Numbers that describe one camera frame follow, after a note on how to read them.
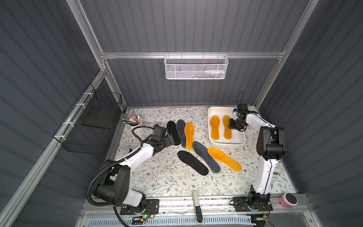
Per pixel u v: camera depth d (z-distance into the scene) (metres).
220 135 1.02
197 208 0.72
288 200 0.71
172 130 1.08
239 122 0.89
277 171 0.83
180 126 1.08
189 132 1.04
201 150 0.94
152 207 0.72
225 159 0.91
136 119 0.99
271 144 0.56
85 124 0.74
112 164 0.44
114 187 0.43
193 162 0.89
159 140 0.69
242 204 0.74
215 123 1.09
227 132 1.02
